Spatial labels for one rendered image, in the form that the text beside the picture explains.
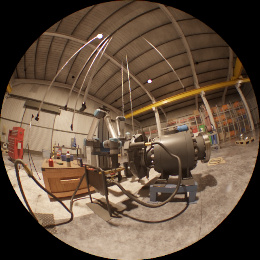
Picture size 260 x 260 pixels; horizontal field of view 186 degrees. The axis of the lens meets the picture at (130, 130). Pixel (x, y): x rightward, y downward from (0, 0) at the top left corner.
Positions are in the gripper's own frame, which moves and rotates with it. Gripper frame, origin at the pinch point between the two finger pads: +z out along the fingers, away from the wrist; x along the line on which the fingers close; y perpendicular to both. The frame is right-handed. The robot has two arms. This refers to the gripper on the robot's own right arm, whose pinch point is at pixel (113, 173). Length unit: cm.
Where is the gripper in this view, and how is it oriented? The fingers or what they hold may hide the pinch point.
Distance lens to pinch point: 86.1
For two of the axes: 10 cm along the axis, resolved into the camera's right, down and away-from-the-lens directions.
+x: -8.2, 1.9, 5.3
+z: 0.7, 9.7, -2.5
